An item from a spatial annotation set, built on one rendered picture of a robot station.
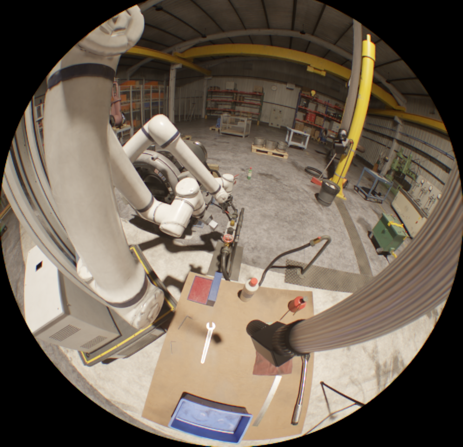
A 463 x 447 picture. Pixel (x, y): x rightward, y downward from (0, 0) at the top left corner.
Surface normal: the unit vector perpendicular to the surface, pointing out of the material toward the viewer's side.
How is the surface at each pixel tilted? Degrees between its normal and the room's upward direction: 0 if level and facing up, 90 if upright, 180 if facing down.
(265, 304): 0
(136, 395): 0
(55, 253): 90
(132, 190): 99
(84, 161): 89
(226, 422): 0
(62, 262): 90
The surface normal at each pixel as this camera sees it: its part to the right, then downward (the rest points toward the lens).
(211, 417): 0.10, -0.76
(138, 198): 0.69, 0.62
